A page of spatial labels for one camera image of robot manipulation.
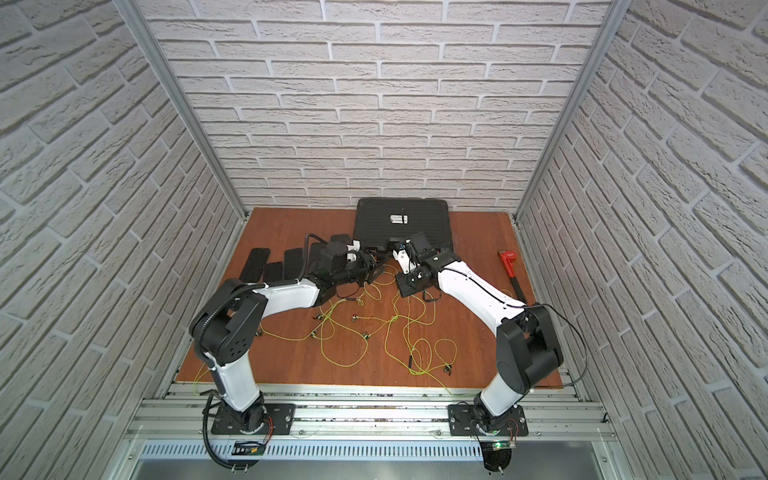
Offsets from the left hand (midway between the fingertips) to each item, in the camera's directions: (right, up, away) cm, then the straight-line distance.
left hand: (394, 258), depth 87 cm
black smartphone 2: (-36, -3, +17) cm, 40 cm away
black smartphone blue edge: (-22, +6, +26) cm, 35 cm away
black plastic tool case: (-5, +14, +25) cm, 29 cm away
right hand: (+4, -8, 0) cm, 9 cm away
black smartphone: (-52, -4, +21) cm, 56 cm away
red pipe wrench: (+42, -1, +19) cm, 46 cm away
